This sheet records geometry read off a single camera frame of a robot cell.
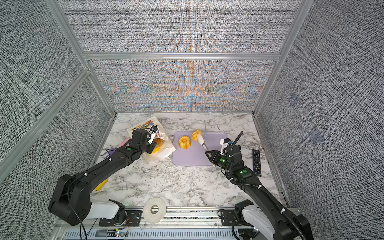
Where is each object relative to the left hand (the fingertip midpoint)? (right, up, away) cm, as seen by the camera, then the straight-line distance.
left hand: (151, 140), depth 88 cm
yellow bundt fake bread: (+19, -2, +9) cm, 21 cm away
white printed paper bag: (+6, -5, +9) cm, 11 cm away
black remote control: (+64, -14, +3) cm, 65 cm away
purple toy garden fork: (-30, -8, +11) cm, 33 cm away
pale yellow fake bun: (+26, +3, +3) cm, 26 cm away
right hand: (+32, -6, -8) cm, 33 cm away
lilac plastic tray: (+26, -10, +5) cm, 29 cm away
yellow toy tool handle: (-7, -12, -39) cm, 42 cm away
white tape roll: (+6, -37, -15) cm, 41 cm away
